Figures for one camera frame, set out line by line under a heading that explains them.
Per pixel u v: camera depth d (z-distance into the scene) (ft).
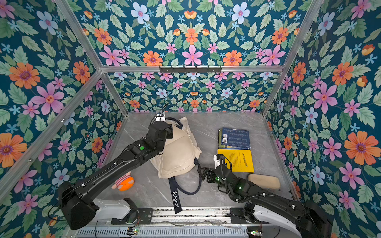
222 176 1.87
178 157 3.00
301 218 1.38
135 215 2.22
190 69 3.05
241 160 2.84
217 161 2.38
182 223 2.40
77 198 1.29
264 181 2.71
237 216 2.36
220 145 3.13
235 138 3.15
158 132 1.74
